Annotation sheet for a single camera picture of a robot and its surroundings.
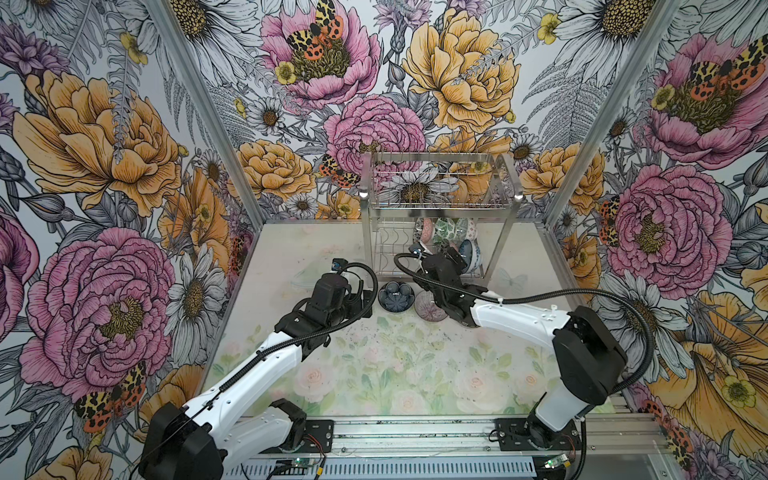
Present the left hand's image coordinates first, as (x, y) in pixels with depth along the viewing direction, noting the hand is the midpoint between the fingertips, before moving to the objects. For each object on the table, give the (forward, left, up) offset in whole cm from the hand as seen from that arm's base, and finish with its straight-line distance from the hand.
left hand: (354, 301), depth 82 cm
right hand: (+11, -24, +2) cm, 27 cm away
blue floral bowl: (+18, -36, -3) cm, 40 cm away
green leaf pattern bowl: (+34, -30, -7) cm, 45 cm away
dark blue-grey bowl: (+9, -12, -14) cm, 20 cm away
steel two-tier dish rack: (+49, -14, -1) cm, 51 cm away
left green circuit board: (-34, +11, -15) cm, 39 cm away
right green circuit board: (-35, -48, -15) cm, 61 cm away
